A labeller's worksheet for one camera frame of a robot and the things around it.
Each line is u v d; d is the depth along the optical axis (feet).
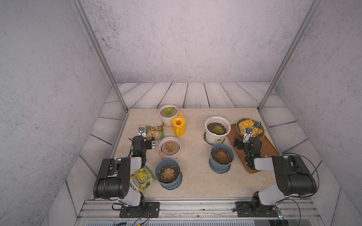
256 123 3.54
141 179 2.66
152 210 2.39
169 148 2.77
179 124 3.17
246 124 3.41
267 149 3.17
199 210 2.44
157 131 3.43
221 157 2.71
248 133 2.61
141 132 2.62
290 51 2.85
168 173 2.54
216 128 3.07
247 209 2.38
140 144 2.38
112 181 1.48
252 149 2.33
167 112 3.39
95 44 2.73
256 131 3.28
